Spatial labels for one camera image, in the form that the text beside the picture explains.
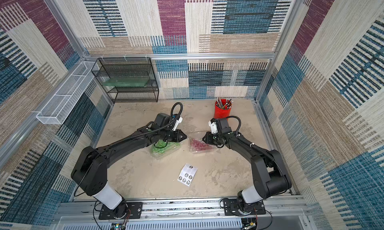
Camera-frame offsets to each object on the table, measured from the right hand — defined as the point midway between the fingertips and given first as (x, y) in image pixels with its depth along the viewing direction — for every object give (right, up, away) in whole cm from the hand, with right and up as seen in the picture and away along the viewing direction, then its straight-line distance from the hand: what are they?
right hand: (206, 140), depth 90 cm
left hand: (-11, +3, -6) cm, 13 cm away
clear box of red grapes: (-5, -4, +3) cm, 7 cm away
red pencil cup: (+11, +19, +9) cm, 24 cm away
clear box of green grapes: (-22, 0, -19) cm, 30 cm away
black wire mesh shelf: (-50, +47, +10) cm, 70 cm away
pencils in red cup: (+14, +21, +6) cm, 26 cm away
